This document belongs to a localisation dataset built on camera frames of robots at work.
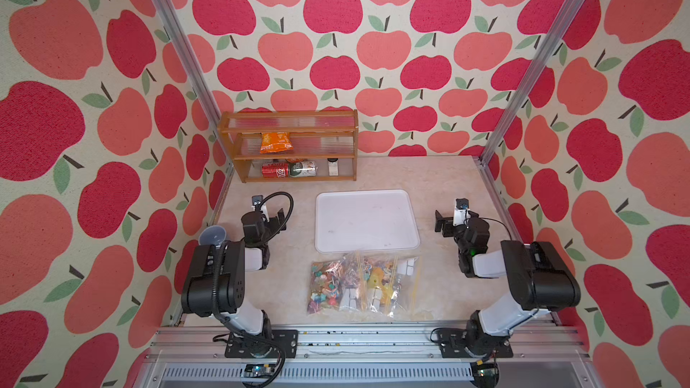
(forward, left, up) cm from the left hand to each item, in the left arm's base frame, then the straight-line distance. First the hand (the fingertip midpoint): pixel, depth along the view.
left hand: (269, 213), depth 95 cm
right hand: (-2, -66, +2) cm, 66 cm away
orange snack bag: (+24, +1, +12) cm, 27 cm away
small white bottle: (+22, -22, +2) cm, 31 cm away
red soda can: (+21, +1, 0) cm, 21 cm away
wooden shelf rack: (+36, -5, 0) cm, 36 cm away
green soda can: (+21, -10, +1) cm, 23 cm away
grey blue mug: (-9, +17, 0) cm, 20 cm away
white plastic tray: (+1, -35, -7) cm, 36 cm away
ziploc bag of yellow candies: (-26, -42, 0) cm, 49 cm away
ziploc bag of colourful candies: (-23, -22, -3) cm, 32 cm away
